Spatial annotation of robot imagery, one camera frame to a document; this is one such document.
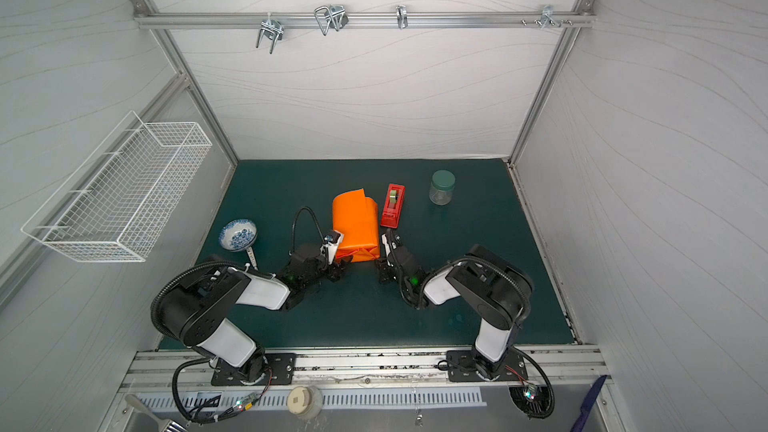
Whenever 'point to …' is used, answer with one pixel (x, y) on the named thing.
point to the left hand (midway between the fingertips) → (346, 247)
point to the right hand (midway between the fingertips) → (383, 252)
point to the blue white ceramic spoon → (237, 235)
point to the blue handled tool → (588, 404)
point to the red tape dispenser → (395, 199)
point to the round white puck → (305, 402)
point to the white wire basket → (117, 204)
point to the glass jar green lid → (441, 187)
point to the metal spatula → (166, 425)
